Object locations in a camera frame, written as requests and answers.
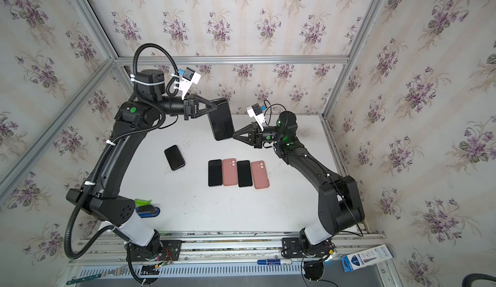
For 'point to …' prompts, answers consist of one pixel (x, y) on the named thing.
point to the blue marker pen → (275, 262)
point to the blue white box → (365, 258)
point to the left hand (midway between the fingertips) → (217, 107)
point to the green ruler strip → (93, 276)
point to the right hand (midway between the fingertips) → (242, 136)
